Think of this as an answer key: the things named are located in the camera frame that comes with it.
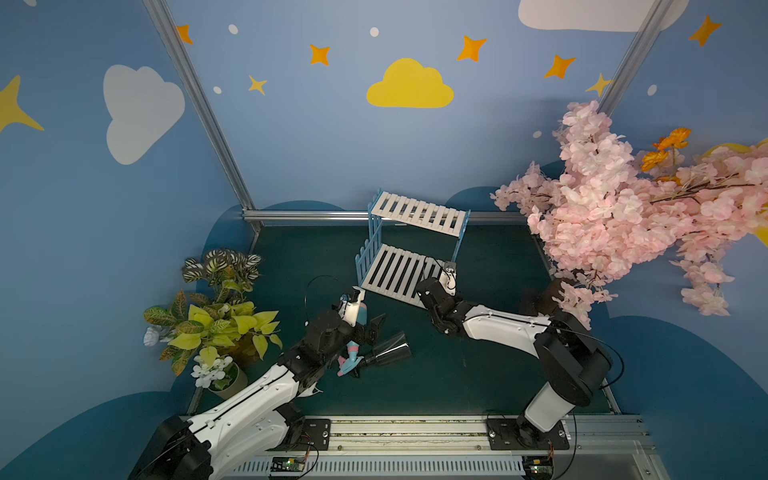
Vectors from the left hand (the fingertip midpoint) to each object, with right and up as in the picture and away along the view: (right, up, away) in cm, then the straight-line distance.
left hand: (371, 305), depth 80 cm
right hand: (+22, +4, +12) cm, 26 cm away
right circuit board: (+41, -38, -8) cm, 57 cm away
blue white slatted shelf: (+7, +7, +27) cm, 29 cm away
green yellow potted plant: (-36, -4, -13) cm, 38 cm away
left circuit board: (-20, -38, -8) cm, 43 cm away
